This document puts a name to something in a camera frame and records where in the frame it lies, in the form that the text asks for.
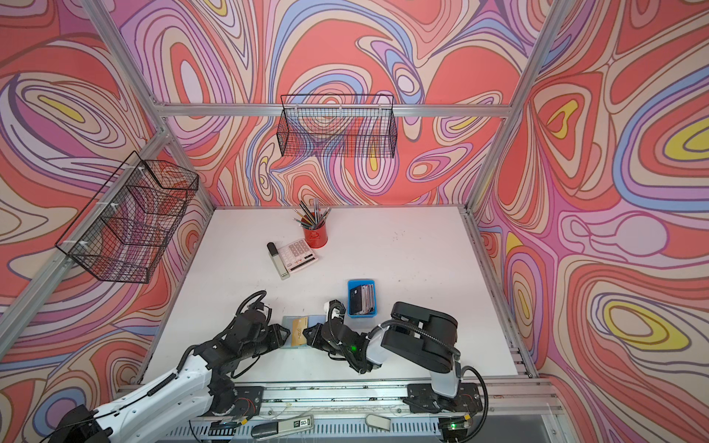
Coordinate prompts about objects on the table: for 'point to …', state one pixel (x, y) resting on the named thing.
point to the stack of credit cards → (362, 300)
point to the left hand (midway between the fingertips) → (294, 332)
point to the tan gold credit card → (298, 338)
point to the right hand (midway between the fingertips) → (305, 339)
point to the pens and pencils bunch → (314, 221)
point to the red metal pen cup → (317, 238)
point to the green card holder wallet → (288, 320)
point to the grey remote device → (274, 429)
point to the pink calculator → (291, 257)
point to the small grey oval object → (378, 422)
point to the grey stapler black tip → (280, 265)
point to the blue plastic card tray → (354, 282)
